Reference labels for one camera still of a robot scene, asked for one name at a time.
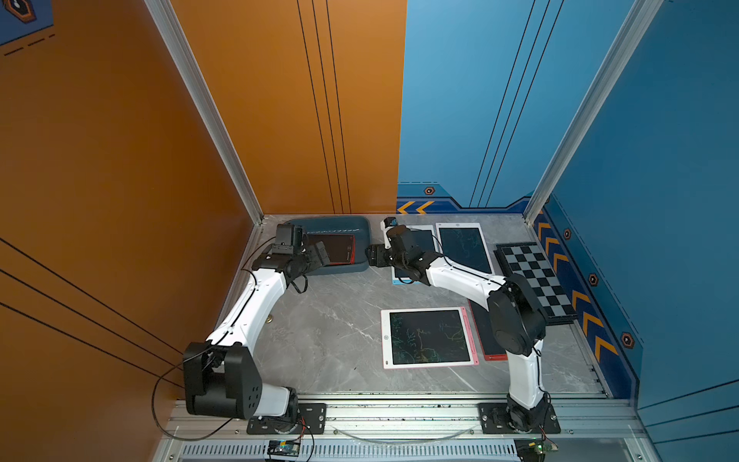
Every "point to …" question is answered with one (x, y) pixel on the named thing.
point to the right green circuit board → (533, 449)
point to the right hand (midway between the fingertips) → (374, 249)
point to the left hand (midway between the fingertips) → (316, 253)
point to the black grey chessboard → (529, 260)
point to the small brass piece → (269, 319)
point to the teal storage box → (358, 226)
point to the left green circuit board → (284, 448)
